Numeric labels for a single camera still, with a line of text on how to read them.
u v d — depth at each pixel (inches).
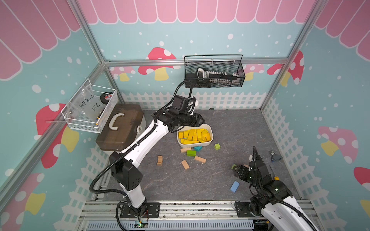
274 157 36.2
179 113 22.9
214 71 36.1
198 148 37.8
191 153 37.0
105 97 31.9
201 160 36.2
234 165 34.3
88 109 27.5
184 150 38.0
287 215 19.5
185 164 35.4
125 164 17.1
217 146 38.0
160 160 36.1
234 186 32.0
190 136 39.3
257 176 22.9
